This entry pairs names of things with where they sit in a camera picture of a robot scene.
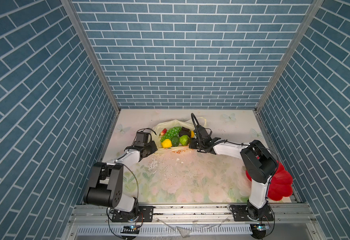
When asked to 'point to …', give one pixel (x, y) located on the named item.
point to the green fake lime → (184, 140)
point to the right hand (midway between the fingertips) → (189, 140)
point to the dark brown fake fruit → (184, 131)
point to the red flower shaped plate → (280, 185)
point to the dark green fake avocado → (175, 140)
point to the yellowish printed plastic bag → (158, 129)
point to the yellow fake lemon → (166, 143)
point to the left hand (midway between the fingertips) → (155, 146)
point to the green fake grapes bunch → (171, 132)
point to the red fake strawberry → (163, 132)
